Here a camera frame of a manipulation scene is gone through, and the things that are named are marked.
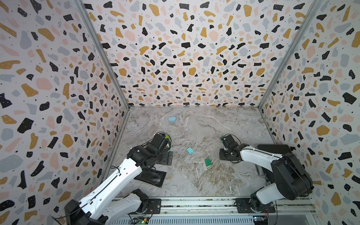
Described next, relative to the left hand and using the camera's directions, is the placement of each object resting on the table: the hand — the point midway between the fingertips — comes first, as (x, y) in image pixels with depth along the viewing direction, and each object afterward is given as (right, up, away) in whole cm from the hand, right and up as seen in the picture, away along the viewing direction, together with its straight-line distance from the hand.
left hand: (166, 155), depth 76 cm
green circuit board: (-10, -32, -5) cm, 34 cm away
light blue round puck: (-1, +20, +38) cm, 43 cm away
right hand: (+34, -4, +17) cm, 39 cm away
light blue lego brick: (+13, -1, +19) cm, 23 cm away
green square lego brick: (+25, -8, +16) cm, 31 cm away
